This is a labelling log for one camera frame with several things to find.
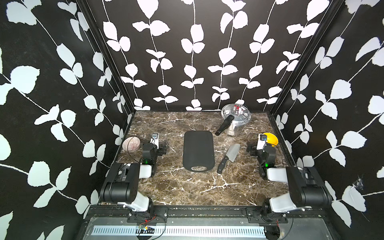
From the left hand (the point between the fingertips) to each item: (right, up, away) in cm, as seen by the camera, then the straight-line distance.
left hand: (157, 138), depth 93 cm
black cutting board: (+26, -9, +5) cm, 28 cm away
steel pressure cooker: (+52, +14, +5) cm, 54 cm away
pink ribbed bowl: (-19, -4, +5) cm, 20 cm away
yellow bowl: (+79, -2, +11) cm, 80 cm away
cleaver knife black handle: (+41, -17, -3) cm, 44 cm away
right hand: (+63, -1, 0) cm, 63 cm away
